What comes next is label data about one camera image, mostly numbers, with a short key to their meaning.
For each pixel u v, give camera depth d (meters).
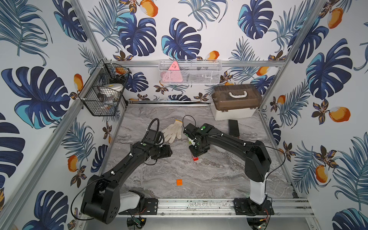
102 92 0.81
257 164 0.48
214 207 0.76
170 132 1.04
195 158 0.92
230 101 0.99
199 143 0.63
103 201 0.40
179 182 0.82
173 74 0.90
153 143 0.66
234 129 1.06
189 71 0.92
